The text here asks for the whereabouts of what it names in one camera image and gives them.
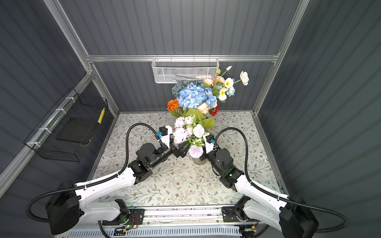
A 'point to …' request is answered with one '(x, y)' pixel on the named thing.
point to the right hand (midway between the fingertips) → (201, 141)
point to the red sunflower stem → (214, 110)
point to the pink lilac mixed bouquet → (191, 128)
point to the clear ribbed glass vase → (199, 161)
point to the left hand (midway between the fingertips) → (186, 136)
